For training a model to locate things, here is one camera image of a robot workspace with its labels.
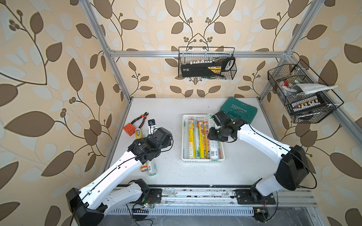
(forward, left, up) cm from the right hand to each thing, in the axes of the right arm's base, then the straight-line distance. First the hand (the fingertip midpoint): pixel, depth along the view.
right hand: (210, 136), depth 84 cm
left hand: (-4, +28, +9) cm, 30 cm away
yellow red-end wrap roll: (-14, +40, -9) cm, 44 cm away
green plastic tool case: (+27, -25, -7) cm, 38 cm away
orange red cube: (+12, +54, -6) cm, 55 cm away
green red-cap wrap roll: (+4, +15, -8) cm, 18 cm away
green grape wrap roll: (0, +7, -8) cm, 11 cm away
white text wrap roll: (-7, -1, +2) cm, 7 cm away
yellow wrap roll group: (+3, +5, -8) cm, 10 cm away
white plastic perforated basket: (+21, +5, -8) cm, 24 cm away
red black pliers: (+26, +47, -10) cm, 54 cm away
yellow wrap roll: (+2, +11, -5) cm, 12 cm away
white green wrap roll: (-6, -6, -8) cm, 12 cm away
